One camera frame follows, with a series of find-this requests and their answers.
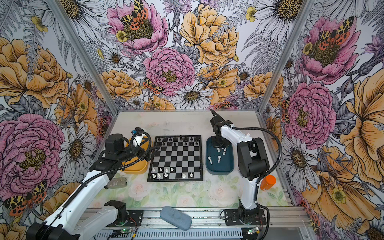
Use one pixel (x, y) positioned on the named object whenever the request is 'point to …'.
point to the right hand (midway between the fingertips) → (219, 149)
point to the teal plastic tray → (219, 161)
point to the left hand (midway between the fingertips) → (152, 147)
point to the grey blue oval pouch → (181, 220)
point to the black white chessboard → (179, 159)
